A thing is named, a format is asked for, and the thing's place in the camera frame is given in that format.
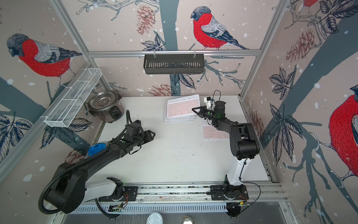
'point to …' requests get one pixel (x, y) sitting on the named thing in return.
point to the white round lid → (154, 218)
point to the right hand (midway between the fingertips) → (193, 108)
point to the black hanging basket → (156, 64)
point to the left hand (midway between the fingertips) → (155, 132)
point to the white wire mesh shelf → (65, 111)
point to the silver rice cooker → (106, 105)
